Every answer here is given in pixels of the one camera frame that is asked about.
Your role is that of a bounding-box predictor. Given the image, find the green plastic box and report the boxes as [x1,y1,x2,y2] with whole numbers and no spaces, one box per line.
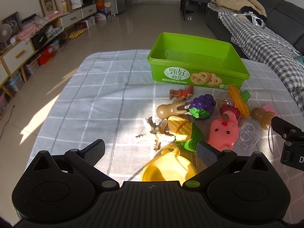
[147,32,250,91]

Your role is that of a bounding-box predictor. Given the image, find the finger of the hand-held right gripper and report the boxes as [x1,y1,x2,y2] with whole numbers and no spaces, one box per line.
[271,116,304,146]

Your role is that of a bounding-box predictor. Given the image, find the grey checked tablecloth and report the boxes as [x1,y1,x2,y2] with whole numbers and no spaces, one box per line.
[25,50,304,224]

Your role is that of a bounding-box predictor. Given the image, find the red toy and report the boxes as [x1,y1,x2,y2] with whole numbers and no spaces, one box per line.
[220,106,241,119]

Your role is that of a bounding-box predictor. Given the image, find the pink pig toy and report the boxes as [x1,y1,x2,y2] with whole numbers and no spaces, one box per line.
[207,113,240,152]

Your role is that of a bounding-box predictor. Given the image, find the orange brown animal figure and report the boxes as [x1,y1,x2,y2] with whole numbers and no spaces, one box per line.
[169,86,194,100]

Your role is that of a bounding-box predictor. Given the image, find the beige blanket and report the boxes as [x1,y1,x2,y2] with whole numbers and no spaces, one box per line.
[215,0,268,21]

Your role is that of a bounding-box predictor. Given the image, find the framed cartoon picture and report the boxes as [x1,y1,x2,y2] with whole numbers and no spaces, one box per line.
[38,0,57,17]

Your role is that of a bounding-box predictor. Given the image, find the tan rubber hand toy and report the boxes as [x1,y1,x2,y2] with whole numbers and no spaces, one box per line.
[156,98,188,120]
[252,107,276,131]

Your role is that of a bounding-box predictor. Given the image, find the white wooden cabinet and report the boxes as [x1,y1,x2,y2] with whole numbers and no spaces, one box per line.
[0,3,98,95]

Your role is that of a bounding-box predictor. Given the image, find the red storage box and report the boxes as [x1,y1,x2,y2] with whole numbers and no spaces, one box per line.
[37,46,55,66]

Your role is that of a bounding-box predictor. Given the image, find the orange toy corn slice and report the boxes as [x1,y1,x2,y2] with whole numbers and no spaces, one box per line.
[228,84,251,118]

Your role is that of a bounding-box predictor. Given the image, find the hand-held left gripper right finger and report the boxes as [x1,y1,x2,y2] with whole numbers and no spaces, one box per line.
[182,141,283,188]

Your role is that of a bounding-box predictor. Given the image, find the red white carton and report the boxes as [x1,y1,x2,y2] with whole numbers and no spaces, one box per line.
[75,17,96,30]

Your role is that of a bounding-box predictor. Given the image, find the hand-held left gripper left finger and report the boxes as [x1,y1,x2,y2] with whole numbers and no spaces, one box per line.
[22,140,120,192]

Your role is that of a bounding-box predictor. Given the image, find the yellow plastic toy bowl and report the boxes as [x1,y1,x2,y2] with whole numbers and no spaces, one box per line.
[140,145,198,183]

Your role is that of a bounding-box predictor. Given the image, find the white toy starfish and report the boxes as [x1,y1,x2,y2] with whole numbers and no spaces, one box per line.
[135,117,176,151]

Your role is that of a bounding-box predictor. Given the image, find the dark picture frame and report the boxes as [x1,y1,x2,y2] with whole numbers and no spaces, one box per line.
[1,11,23,32]

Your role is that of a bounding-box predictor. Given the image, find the pink cloth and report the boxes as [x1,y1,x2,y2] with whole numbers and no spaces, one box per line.
[14,11,69,42]

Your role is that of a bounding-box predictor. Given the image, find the black bag with white straps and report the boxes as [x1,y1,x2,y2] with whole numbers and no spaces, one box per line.
[240,5,268,28]

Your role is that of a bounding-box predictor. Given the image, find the pink block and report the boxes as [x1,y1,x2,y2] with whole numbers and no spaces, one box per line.
[261,103,277,114]

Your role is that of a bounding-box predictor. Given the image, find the purple toy grapes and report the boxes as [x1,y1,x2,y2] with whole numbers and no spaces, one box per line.
[189,94,216,119]

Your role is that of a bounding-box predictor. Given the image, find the yellow toy corn cob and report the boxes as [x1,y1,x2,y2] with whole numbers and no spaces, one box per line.
[167,115,205,152]

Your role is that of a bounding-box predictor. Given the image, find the blue white carton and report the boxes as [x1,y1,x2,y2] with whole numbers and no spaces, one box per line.
[95,6,112,21]

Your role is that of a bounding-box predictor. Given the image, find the white desk fan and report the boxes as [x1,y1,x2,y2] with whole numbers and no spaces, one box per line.
[0,24,12,43]

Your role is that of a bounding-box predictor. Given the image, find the grey sofa with checked blanket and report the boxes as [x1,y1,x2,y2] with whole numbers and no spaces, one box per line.
[208,0,304,114]

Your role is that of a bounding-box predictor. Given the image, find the clear plastic packaging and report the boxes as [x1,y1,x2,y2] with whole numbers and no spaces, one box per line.
[235,120,262,151]

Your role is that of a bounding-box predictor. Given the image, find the dark grey sofa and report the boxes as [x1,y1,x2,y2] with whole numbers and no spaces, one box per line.
[205,0,304,60]

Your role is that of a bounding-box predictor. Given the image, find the row of yellow bottles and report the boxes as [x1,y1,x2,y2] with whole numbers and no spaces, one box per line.
[69,30,85,40]

